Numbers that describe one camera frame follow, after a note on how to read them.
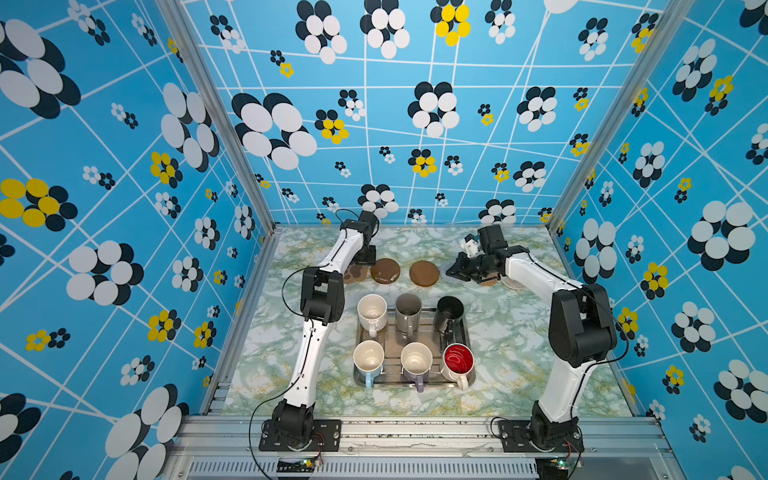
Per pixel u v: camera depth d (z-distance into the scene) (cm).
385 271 106
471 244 89
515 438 72
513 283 67
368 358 84
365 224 83
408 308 92
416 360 85
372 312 94
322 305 68
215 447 74
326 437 73
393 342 99
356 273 105
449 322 87
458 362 85
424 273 106
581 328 50
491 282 102
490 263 75
